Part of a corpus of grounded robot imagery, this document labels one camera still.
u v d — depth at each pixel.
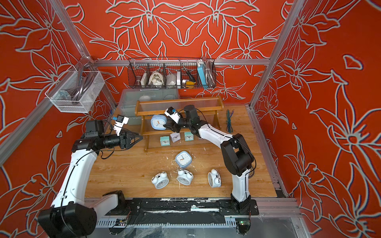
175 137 0.94
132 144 0.64
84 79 0.77
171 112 0.73
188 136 0.95
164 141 0.92
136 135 0.71
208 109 0.79
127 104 0.99
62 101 0.71
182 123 0.77
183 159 0.88
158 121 0.83
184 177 0.75
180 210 0.73
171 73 0.97
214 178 0.74
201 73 0.85
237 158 0.50
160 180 0.75
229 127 1.06
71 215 0.37
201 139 0.67
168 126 0.80
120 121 0.63
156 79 0.91
